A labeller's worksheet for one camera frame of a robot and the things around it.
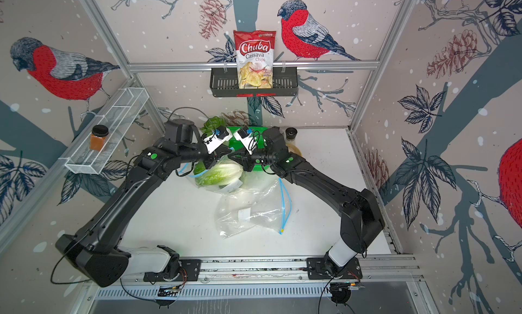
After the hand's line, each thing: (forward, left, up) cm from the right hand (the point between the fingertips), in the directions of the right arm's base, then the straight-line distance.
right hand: (229, 155), depth 72 cm
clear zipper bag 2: (-5, -12, -26) cm, 29 cm away
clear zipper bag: (-10, +11, +6) cm, 16 cm away
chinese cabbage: (-5, +4, -5) cm, 8 cm away
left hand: (+2, -1, +5) cm, 5 cm away
